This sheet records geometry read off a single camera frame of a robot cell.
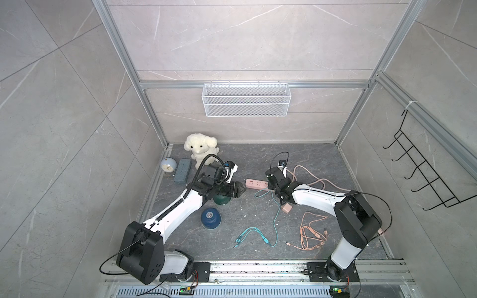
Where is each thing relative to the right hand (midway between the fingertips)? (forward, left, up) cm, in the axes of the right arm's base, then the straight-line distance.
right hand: (275, 179), depth 94 cm
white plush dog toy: (+14, +39, +10) cm, 42 cm away
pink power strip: (0, +10, -5) cm, 11 cm away
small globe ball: (+10, +58, 0) cm, 59 cm away
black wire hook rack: (-23, -50, +24) cm, 60 cm away
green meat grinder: (-13, +27, +2) cm, 30 cm away
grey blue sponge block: (+10, +52, -4) cm, 53 cm away
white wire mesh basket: (+38, +14, +23) cm, 46 cm away
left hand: (-9, +18, +9) cm, 21 cm away
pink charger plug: (-13, -4, -6) cm, 15 cm away
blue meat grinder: (-21, +31, +3) cm, 38 cm away
